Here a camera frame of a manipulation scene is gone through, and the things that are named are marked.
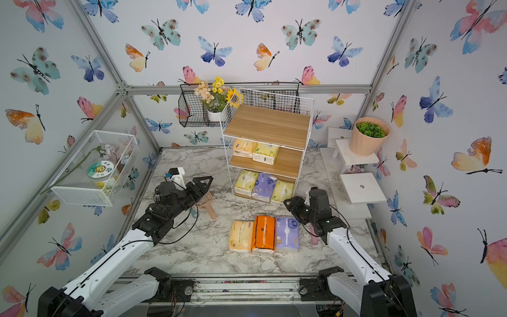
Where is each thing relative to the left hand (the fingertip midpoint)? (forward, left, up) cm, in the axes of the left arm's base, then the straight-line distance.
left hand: (212, 179), depth 75 cm
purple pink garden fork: (-14, -41, -25) cm, 50 cm away
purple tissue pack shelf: (-13, -29, -20) cm, 37 cm away
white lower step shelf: (+1, -62, -11) cm, 62 cm away
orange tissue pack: (-14, -20, -18) cm, 30 cm away
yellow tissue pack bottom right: (+8, -29, -21) cm, 36 cm away
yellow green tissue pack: (+10, -20, +3) cm, 22 cm away
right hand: (-3, -29, -12) cm, 32 cm away
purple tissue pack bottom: (+9, -20, -20) cm, 30 cm away
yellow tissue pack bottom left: (+13, -11, -20) cm, 26 cm away
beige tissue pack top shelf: (-14, -10, -21) cm, 27 cm away
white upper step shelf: (+15, -55, -4) cm, 57 cm away
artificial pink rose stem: (+10, +36, +4) cm, 37 cm away
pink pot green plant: (+14, -61, +8) cm, 63 cm away
